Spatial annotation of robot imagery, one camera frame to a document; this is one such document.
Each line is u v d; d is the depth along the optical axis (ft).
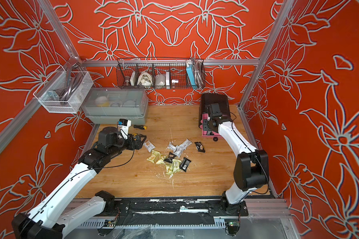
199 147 3.06
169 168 2.79
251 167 1.46
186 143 3.14
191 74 2.79
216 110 2.25
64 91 2.56
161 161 2.87
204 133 2.95
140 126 3.39
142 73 3.11
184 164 2.87
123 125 2.12
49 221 1.27
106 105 3.19
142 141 2.30
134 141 2.16
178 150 3.03
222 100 3.71
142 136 2.38
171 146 3.08
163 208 2.44
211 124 2.06
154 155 2.97
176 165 2.81
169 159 2.87
